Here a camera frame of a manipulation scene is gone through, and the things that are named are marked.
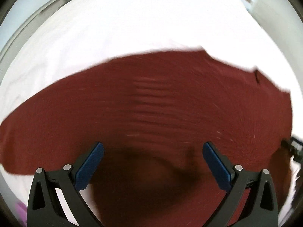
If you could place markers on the white bed sheet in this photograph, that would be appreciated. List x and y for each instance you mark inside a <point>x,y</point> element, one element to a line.
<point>85,33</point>

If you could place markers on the purple cloth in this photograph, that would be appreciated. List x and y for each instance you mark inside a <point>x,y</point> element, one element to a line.
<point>21,210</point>

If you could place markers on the dark red knitted sweater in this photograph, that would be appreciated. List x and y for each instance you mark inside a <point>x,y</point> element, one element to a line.
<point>153,113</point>

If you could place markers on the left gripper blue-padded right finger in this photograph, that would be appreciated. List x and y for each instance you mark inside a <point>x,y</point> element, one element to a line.
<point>250,198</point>

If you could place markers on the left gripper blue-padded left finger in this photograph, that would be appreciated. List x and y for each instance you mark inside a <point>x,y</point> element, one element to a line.
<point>44,207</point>

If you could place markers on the white wardrobe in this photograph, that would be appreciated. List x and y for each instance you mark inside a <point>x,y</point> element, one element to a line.
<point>281,21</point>

